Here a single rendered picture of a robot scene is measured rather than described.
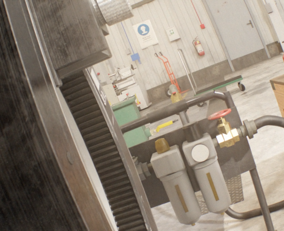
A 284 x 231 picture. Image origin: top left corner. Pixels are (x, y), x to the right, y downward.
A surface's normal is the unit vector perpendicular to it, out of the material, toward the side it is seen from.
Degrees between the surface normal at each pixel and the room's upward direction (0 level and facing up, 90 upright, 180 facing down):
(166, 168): 90
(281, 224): 0
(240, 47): 90
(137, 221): 62
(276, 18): 90
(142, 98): 90
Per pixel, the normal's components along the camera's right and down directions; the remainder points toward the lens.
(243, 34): -0.17, 0.14
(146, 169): -0.25, -0.36
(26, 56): 0.93, -0.36
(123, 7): 0.18, 0.66
